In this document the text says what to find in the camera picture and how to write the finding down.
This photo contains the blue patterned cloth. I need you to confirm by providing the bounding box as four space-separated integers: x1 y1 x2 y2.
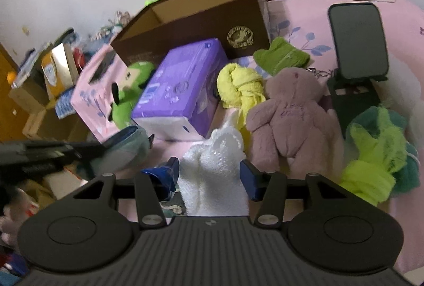
55 86 76 120

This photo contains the yellow towel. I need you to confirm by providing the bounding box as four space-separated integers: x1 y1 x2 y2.
216 63 266 150

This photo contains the white knitted cloth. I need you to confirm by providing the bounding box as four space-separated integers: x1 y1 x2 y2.
178 125 249 216

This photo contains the pink plush bear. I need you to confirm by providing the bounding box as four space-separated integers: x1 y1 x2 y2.
246 67 337 178

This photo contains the green teal mesh sponge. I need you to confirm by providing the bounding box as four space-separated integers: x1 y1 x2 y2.
340 106 420 206

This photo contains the dark green towel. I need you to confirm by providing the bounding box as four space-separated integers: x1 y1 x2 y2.
253 37 311 76

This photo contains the phone on black stand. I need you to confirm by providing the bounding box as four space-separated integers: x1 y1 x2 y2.
327 2 389 135

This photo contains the cardboard boxes stack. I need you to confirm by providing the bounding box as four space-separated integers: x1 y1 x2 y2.
1 49 89 142

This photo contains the black smartphone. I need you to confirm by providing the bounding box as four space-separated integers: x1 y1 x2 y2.
89 51 116 84

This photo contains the purple tissue pack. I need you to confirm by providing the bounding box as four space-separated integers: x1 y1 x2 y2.
131 38 228 141

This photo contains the gold paper bag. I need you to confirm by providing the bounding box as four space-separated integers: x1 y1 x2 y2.
41 43 78 101

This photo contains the green bean plush doll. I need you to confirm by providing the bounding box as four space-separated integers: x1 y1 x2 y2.
108 61 155 130

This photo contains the brown cardboard box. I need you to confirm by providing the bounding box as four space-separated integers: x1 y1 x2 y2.
111 0 270 65

